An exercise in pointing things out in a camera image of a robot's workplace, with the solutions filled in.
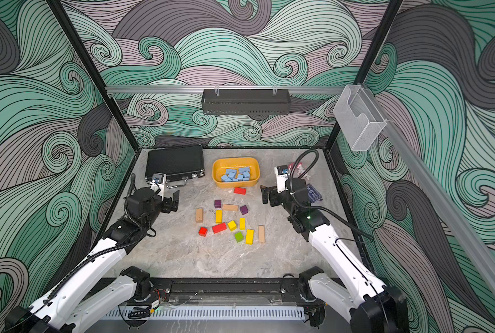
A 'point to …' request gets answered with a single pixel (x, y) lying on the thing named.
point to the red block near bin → (240, 190)
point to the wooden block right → (261, 234)
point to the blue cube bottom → (240, 177)
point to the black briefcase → (184, 163)
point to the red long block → (219, 227)
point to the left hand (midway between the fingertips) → (164, 187)
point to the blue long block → (244, 169)
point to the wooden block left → (199, 215)
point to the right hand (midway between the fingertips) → (271, 184)
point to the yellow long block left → (218, 216)
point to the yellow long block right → (249, 236)
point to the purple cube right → (243, 209)
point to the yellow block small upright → (242, 223)
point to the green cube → (238, 236)
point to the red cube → (203, 231)
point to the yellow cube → (232, 225)
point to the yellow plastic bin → (220, 166)
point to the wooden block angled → (230, 207)
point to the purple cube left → (218, 204)
